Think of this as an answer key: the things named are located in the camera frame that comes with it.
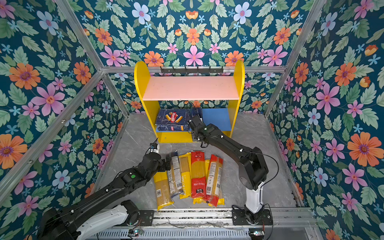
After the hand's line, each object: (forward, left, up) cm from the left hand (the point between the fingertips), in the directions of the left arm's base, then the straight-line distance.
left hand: (166, 156), depth 79 cm
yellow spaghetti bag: (-15, +3, -13) cm, 20 cm away
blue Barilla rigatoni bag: (+22, -3, +5) cm, 23 cm away
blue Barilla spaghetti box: (+30, -16, +4) cm, 34 cm away
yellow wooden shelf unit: (+22, -30, 0) cm, 38 cm away
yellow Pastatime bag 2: (+1, -10, -13) cm, 16 cm away
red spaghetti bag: (-7, -17, -11) cm, 21 cm away
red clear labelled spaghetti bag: (-14, -25, -9) cm, 30 cm away
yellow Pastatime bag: (-9, -10, -13) cm, 19 cm away
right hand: (+14, -18, +1) cm, 23 cm away
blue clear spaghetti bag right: (-5, -4, -12) cm, 14 cm away
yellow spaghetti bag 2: (-22, -27, -12) cm, 37 cm away
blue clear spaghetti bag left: (-8, 0, -12) cm, 15 cm away
